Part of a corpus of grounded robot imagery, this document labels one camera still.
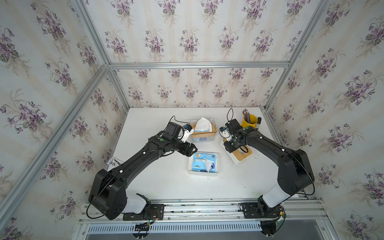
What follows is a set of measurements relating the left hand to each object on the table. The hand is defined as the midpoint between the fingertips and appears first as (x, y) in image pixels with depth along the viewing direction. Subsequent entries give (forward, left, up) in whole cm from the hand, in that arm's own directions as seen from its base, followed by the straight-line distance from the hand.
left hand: (193, 147), depth 80 cm
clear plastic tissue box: (+13, -7, -13) cm, 20 cm away
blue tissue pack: (-5, -6, -7) cm, 11 cm away
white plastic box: (-4, -15, -16) cm, 23 cm away
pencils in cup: (+25, -36, -1) cm, 44 cm away
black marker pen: (+25, -47, -8) cm, 54 cm away
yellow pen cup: (+24, -42, -7) cm, 49 cm away
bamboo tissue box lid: (+14, -8, -9) cm, 18 cm away
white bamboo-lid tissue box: (-3, -25, -5) cm, 26 cm away
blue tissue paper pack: (+19, -7, -4) cm, 21 cm away
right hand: (+5, -24, -7) cm, 26 cm away
